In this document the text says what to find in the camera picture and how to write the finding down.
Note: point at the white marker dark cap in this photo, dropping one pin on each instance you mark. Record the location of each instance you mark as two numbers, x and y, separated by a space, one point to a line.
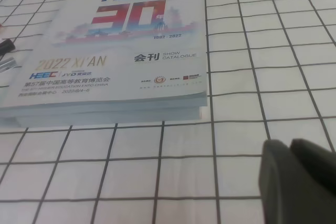
6 46

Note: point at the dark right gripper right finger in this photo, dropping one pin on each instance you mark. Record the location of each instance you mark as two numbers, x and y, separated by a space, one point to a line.
317 201

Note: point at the silver grey pen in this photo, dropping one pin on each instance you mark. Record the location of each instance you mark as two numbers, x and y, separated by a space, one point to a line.
7 64

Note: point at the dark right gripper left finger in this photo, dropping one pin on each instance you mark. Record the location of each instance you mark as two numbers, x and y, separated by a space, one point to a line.
276 179

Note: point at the white HEEC catalogue book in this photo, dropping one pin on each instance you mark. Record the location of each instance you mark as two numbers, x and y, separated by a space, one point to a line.
103 61

